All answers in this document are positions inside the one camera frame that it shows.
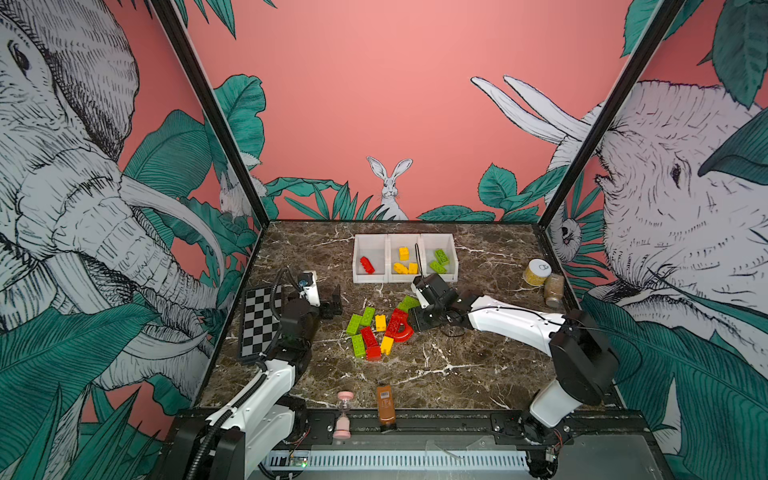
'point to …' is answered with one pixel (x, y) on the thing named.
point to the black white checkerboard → (258, 321)
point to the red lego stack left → (373, 351)
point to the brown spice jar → (554, 290)
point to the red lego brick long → (366, 264)
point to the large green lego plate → (408, 302)
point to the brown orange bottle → (386, 411)
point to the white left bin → (373, 247)
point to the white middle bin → (393, 243)
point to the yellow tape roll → (537, 271)
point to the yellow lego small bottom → (413, 268)
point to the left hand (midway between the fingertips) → (325, 281)
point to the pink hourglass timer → (343, 422)
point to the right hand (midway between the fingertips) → (411, 317)
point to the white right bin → (434, 241)
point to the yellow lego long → (400, 268)
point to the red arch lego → (398, 327)
